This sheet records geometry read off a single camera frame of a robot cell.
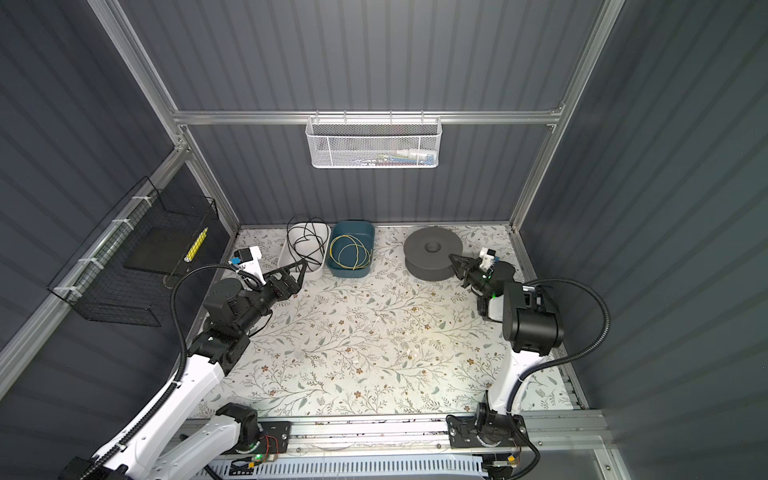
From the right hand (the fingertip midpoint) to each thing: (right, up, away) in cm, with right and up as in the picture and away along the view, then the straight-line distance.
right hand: (451, 258), depth 92 cm
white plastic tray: (-57, 0, +15) cm, 59 cm away
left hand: (-42, -1, -20) cm, 47 cm away
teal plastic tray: (-30, +11, +21) cm, 38 cm away
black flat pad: (-77, +3, -17) cm, 79 cm away
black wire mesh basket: (-83, -3, -22) cm, 86 cm away
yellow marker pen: (-71, +4, -15) cm, 72 cm away
